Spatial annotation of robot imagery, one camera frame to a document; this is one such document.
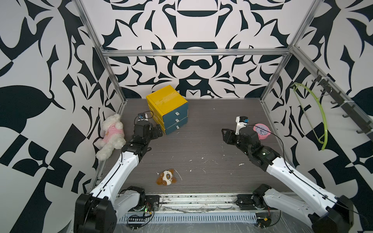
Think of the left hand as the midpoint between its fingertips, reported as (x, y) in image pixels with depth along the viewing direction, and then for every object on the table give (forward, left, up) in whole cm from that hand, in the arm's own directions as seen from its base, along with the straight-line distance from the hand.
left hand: (149, 124), depth 83 cm
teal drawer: (+8, -14, -13) cm, 21 cm away
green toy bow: (-16, -84, +6) cm, 86 cm away
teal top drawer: (+8, -17, +2) cm, 19 cm away
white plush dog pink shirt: (-3, +22, -8) cm, 24 cm away
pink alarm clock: (+3, -72, -15) cm, 74 cm away
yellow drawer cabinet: (+10, -8, +7) cm, 15 cm away
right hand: (-7, -41, +3) cm, 41 cm away
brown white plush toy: (-25, -9, -15) cm, 30 cm away
